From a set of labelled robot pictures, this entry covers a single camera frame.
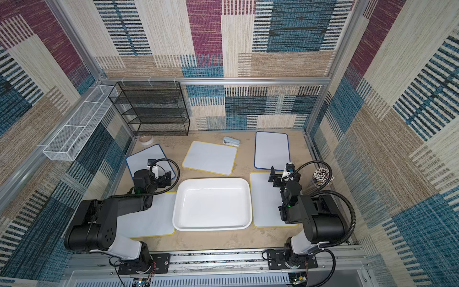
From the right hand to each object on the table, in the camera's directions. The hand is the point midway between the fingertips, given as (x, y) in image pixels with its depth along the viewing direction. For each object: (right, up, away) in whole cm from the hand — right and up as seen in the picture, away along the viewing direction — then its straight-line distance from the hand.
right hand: (283, 169), depth 91 cm
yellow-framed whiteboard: (-38, +5, +18) cm, 42 cm away
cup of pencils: (+12, -2, -13) cm, 18 cm away
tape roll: (-82, +16, +27) cm, 88 cm away
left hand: (-63, -2, +4) cm, 63 cm away
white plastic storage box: (-35, -16, -4) cm, 39 cm away
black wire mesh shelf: (-73, +34, +17) cm, 83 cm away
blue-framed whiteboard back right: (-2, +10, +21) cm, 23 cm away
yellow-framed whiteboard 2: (-10, -14, -5) cm, 18 cm away
